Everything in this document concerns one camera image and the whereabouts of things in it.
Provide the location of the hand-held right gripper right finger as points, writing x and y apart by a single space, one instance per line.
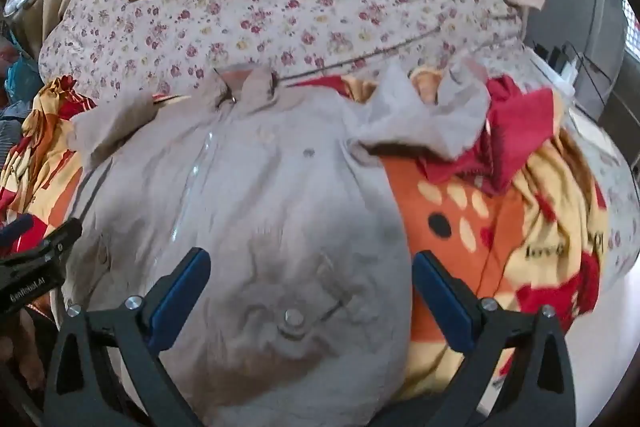
444 302

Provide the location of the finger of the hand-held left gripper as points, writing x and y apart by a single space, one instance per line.
55 239
16 229

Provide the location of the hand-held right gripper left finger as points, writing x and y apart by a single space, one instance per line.
181 294

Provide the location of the grey button shirt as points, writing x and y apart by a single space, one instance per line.
250 207

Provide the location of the grey striped cloth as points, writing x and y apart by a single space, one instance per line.
12 132

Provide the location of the orange red printed blanket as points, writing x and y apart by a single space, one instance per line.
500 217

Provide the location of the blue plastic bag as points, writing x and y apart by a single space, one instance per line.
22 77

